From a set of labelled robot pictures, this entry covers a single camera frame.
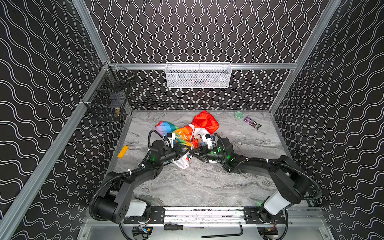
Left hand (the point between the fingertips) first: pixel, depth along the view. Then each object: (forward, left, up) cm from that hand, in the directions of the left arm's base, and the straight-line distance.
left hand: (195, 149), depth 79 cm
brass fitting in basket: (+13, +41, +14) cm, 45 cm away
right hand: (-2, +3, -2) cm, 4 cm away
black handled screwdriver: (-33, +8, -16) cm, 37 cm away
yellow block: (+7, +48, -16) cm, 51 cm away
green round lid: (+43, -32, -17) cm, 56 cm away
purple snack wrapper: (+35, -41, -17) cm, 57 cm away
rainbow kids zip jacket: (+32, -5, -16) cm, 36 cm away
